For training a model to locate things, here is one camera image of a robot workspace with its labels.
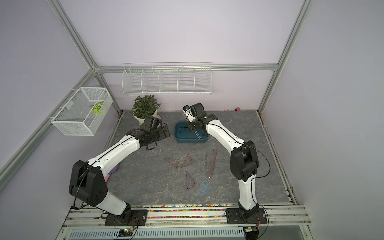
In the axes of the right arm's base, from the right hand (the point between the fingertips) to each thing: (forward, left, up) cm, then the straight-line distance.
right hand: (191, 122), depth 91 cm
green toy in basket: (0, +51, +13) cm, 53 cm away
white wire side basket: (-1, +60, +10) cm, 61 cm away
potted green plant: (+13, +30, +1) cm, 33 cm away
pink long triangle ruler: (-18, +12, -18) cm, 28 cm away
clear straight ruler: (-6, -3, -4) cm, 8 cm away
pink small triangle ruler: (-18, +3, -17) cm, 25 cm away
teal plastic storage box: (+2, +7, -16) cm, 18 cm away
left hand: (-8, +17, -1) cm, 18 cm away
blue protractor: (-34, -8, -17) cm, 39 cm away
